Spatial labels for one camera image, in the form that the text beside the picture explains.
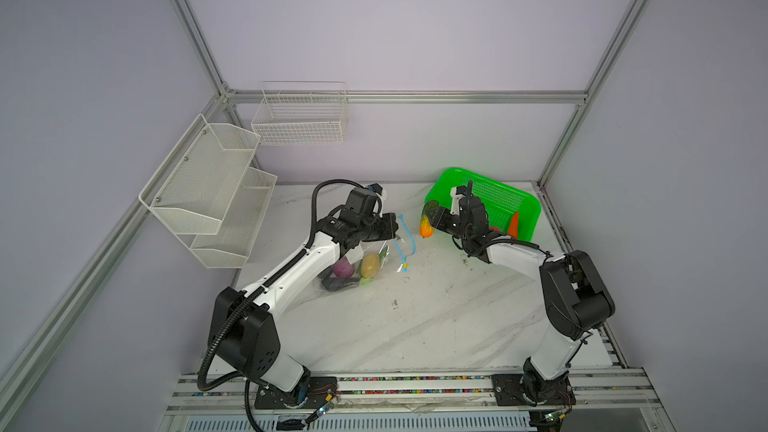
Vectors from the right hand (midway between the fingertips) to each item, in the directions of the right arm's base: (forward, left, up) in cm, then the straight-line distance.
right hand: (426, 211), depth 92 cm
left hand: (-11, +9, +6) cm, 15 cm away
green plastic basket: (+16, -30, -13) cm, 36 cm away
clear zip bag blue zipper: (-8, +11, -12) cm, 18 cm away
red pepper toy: (+4, -25, -14) cm, 29 cm away
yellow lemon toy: (-16, +17, -6) cm, 24 cm away
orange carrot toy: (+5, -32, -14) cm, 36 cm away
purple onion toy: (-16, +25, -8) cm, 31 cm away
